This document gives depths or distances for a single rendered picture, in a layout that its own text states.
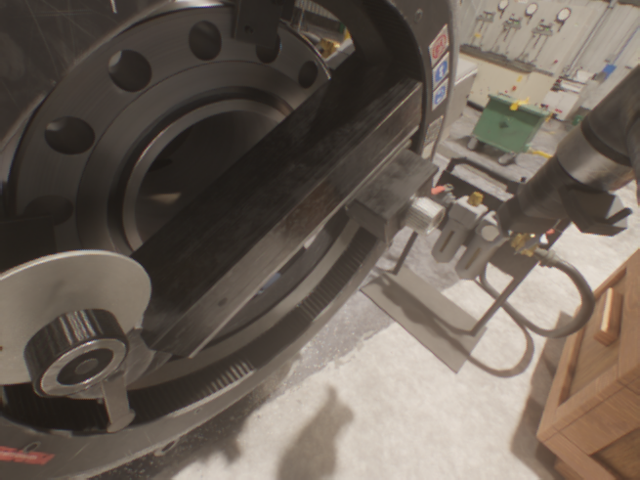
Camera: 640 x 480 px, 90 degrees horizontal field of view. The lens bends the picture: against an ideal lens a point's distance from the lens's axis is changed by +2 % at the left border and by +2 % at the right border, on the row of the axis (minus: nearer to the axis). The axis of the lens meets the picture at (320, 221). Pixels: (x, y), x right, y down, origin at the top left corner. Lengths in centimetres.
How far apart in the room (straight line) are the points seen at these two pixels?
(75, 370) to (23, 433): 14
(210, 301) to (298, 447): 64
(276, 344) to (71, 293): 42
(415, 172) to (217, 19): 26
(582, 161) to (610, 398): 69
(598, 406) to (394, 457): 49
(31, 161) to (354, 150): 29
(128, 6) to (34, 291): 17
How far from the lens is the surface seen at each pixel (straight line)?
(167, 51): 36
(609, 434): 113
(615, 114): 48
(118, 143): 37
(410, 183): 40
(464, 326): 138
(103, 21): 21
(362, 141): 35
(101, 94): 35
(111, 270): 27
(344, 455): 95
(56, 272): 26
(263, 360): 62
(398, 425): 103
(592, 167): 50
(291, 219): 33
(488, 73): 656
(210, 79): 39
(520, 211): 58
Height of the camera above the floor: 85
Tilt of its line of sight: 33 degrees down
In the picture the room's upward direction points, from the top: 17 degrees clockwise
